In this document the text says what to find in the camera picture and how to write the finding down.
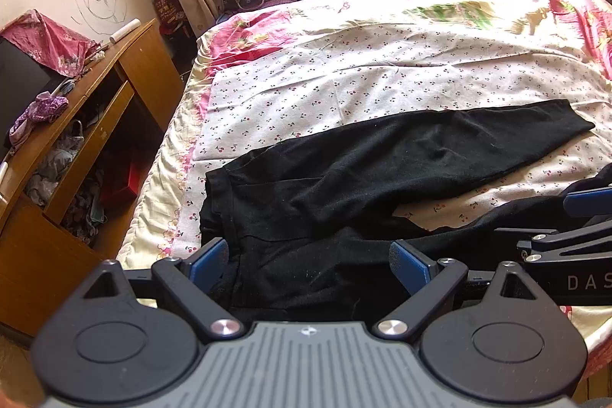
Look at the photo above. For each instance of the white paper roll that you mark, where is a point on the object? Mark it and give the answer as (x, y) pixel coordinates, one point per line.
(125, 30)

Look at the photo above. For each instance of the black television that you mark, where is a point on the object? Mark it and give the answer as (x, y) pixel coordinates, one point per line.
(21, 80)

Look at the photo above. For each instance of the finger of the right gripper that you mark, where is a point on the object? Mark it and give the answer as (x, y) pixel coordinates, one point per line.
(596, 202)
(592, 239)

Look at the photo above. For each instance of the black pants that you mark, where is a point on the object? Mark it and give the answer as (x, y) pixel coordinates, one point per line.
(309, 221)

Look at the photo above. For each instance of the purple cloth on cabinet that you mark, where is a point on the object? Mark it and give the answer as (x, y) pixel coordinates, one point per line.
(45, 108)

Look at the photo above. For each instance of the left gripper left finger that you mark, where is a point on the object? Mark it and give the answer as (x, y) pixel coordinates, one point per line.
(184, 285)

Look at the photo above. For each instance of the red box in cabinet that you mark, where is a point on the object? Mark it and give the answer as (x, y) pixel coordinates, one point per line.
(120, 184)

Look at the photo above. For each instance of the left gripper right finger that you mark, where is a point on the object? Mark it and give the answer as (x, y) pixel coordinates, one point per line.
(432, 286)

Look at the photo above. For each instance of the pink cloth on television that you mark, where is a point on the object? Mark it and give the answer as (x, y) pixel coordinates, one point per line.
(49, 43)

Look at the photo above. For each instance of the pink floral bed quilt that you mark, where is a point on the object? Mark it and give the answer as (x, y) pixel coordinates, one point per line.
(155, 232)

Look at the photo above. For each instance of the white cherry print sheet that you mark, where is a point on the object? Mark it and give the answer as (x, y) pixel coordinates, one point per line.
(260, 96)

